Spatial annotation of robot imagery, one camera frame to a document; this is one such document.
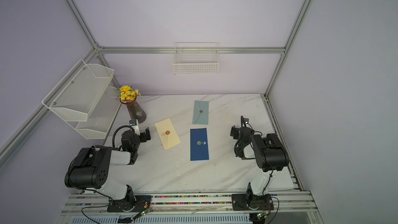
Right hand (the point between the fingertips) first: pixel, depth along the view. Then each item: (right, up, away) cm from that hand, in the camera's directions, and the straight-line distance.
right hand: (242, 129), depth 100 cm
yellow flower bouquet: (-69, +22, -13) cm, 74 cm away
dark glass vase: (-69, +12, -4) cm, 70 cm away
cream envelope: (-49, -3, -1) cm, 49 cm away
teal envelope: (-28, +10, +11) cm, 32 cm away
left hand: (-65, 0, -4) cm, 65 cm away
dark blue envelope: (-29, -11, -7) cm, 31 cm away
